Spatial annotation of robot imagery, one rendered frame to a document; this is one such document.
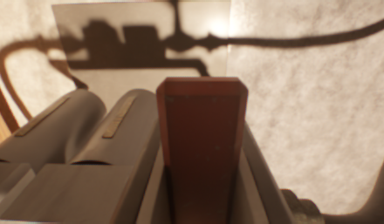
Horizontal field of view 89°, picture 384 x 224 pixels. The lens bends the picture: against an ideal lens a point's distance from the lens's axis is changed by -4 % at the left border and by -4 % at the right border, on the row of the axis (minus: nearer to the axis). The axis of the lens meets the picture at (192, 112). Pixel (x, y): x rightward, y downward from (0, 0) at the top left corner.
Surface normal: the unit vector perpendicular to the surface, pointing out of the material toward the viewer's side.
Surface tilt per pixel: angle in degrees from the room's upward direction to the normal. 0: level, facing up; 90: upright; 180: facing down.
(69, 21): 0
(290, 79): 0
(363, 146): 0
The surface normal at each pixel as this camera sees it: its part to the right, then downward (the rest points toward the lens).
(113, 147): 0.28, -0.83
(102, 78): -0.03, 0.50
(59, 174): -0.01, -0.87
